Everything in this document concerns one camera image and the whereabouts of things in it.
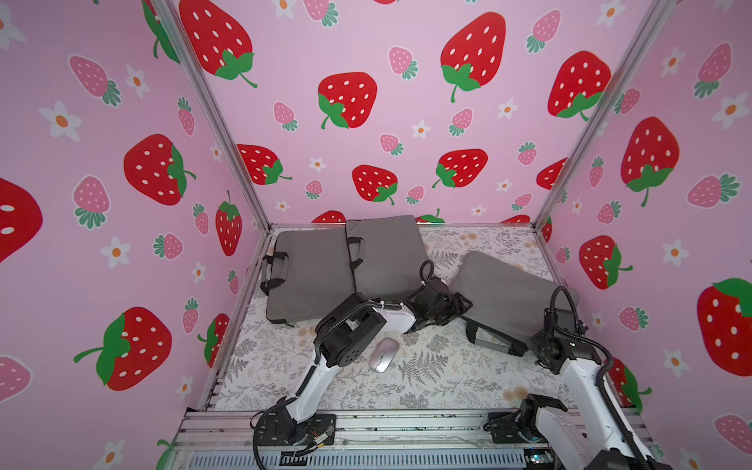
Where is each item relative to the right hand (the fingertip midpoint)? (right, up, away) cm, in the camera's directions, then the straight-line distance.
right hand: (539, 345), depth 83 cm
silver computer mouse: (-45, -4, +2) cm, 45 cm away
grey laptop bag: (-45, +26, +24) cm, 57 cm away
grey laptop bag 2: (-3, +11, +13) cm, 17 cm away
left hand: (-17, +9, +7) cm, 20 cm away
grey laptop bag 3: (-72, +20, +18) cm, 77 cm away
